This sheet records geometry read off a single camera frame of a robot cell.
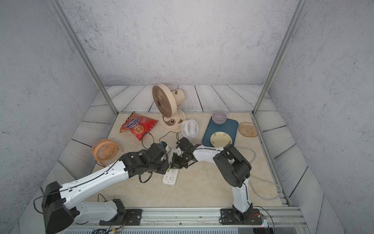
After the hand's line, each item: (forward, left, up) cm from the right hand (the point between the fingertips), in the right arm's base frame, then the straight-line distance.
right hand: (170, 168), depth 87 cm
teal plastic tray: (+35, -41, -5) cm, 54 cm away
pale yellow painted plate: (+22, -32, -2) cm, 39 cm away
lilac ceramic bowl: (+42, -33, -1) cm, 53 cm away
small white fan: (+25, -11, +6) cm, 28 cm away
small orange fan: (+8, +40, +7) cm, 41 cm away
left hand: (-4, -2, +11) cm, 11 cm away
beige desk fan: (+32, +2, +23) cm, 40 cm away
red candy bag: (+31, +26, +4) cm, 40 cm away
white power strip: (-4, 0, -1) cm, 4 cm away
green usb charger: (+2, 0, +24) cm, 24 cm away
